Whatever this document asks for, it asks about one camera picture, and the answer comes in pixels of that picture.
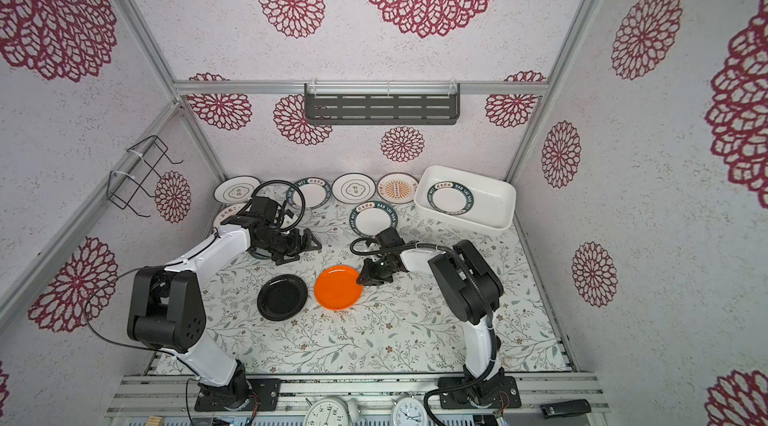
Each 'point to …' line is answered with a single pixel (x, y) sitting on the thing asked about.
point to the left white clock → (328, 412)
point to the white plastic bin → (493, 206)
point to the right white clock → (409, 411)
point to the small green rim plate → (371, 218)
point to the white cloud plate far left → (237, 190)
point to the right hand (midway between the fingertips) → (357, 278)
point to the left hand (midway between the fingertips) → (309, 255)
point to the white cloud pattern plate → (353, 188)
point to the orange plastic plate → (336, 288)
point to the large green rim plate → (450, 198)
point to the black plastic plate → (281, 297)
